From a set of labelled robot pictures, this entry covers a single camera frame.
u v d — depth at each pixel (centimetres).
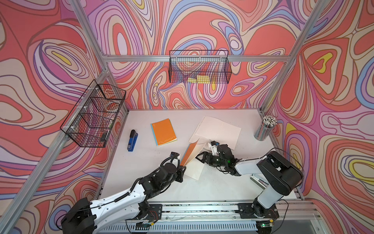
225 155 72
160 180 60
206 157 80
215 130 110
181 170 69
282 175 47
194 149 86
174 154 70
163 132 105
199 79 82
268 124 88
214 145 85
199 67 96
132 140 99
